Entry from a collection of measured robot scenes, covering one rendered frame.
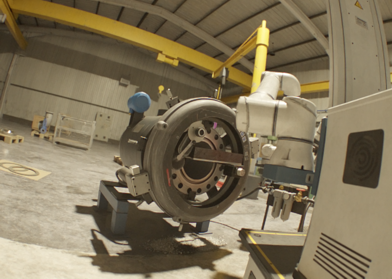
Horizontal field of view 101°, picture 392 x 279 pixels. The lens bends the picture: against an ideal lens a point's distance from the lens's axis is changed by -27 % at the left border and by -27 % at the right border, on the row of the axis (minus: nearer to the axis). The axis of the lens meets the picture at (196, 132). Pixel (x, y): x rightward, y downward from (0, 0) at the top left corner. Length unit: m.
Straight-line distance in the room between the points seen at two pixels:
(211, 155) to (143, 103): 0.82
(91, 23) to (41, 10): 3.08
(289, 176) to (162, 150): 0.61
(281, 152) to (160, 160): 0.57
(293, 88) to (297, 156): 0.72
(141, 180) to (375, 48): 1.28
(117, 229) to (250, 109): 1.10
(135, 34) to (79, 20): 3.26
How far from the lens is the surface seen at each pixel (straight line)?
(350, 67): 0.96
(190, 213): 1.28
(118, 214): 1.48
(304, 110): 0.89
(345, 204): 0.58
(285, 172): 0.84
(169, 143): 1.11
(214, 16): 13.23
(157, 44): 13.15
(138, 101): 1.82
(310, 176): 0.89
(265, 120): 0.89
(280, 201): 1.90
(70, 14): 13.14
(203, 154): 1.22
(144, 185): 1.13
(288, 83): 1.48
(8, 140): 5.04
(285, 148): 0.87
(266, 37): 5.86
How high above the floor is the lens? 0.65
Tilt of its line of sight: 5 degrees up
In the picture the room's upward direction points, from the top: 11 degrees clockwise
